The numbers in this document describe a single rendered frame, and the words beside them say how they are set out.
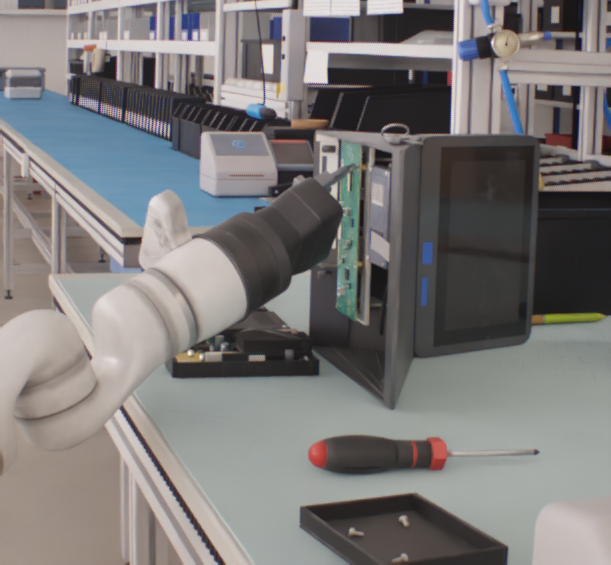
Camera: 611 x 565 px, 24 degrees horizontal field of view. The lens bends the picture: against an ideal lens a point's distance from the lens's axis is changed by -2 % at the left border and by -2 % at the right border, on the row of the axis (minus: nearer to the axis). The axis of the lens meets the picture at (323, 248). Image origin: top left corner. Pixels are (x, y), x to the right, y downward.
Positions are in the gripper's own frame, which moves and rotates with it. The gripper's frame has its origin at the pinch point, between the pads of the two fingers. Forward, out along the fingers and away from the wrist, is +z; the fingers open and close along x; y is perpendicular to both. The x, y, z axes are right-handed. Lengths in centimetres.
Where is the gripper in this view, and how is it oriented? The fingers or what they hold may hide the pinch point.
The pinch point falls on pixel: (352, 167)
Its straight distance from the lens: 127.0
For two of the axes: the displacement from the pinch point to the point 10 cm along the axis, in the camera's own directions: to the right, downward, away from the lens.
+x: 2.1, -6.0, -7.7
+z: 7.1, -4.4, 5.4
